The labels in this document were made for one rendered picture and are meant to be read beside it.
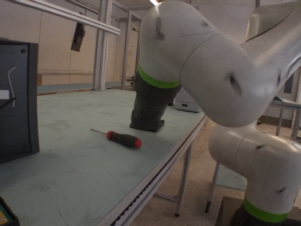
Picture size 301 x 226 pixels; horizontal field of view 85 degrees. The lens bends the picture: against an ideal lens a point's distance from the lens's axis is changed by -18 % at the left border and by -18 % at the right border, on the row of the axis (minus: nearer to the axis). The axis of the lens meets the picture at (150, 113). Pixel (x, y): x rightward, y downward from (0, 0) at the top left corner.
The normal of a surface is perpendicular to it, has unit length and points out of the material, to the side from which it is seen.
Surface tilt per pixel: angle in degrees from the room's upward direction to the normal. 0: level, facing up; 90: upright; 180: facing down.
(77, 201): 0
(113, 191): 0
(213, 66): 78
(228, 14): 90
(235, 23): 90
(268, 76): 71
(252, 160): 87
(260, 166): 89
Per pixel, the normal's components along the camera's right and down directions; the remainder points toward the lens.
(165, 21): -0.35, 0.00
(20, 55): 0.62, 0.21
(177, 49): -0.61, 0.21
